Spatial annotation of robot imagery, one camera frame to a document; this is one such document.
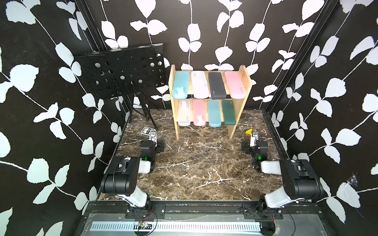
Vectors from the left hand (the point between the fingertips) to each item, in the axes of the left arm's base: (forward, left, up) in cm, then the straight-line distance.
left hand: (154, 137), depth 95 cm
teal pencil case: (+9, -40, +14) cm, 43 cm away
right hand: (-3, -63, 0) cm, 63 cm away
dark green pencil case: (+7, -49, +14) cm, 51 cm away
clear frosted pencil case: (+8, -20, +15) cm, 26 cm away
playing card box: (+9, +8, -6) cm, 13 cm away
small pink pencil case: (+9, -30, +15) cm, 35 cm away
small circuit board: (-47, +1, -7) cm, 47 cm away
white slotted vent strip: (-48, -16, -7) cm, 51 cm away
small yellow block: (+6, -68, -7) cm, 68 cm away
